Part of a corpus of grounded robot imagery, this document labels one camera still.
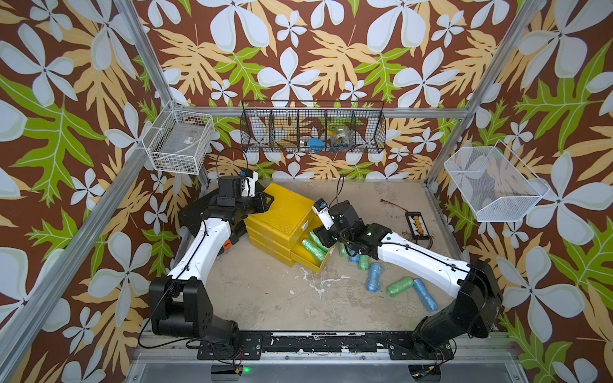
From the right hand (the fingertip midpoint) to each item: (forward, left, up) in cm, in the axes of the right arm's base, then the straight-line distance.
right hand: (318, 225), depth 82 cm
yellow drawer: (-7, +5, -10) cm, 13 cm away
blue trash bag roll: (-14, -20, -17) cm, 30 cm away
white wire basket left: (+26, +51, +17) cm, 60 cm away
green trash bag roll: (-7, 0, -8) cm, 10 cm away
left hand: (+9, +17, +6) cm, 20 cm away
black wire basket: (+41, +2, +13) cm, 43 cm away
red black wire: (+26, -33, -18) cm, 46 cm away
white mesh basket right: (+11, -62, +9) cm, 63 cm away
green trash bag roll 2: (-16, -29, -16) cm, 37 cm away
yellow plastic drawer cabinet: (-5, +13, +3) cm, 15 cm away
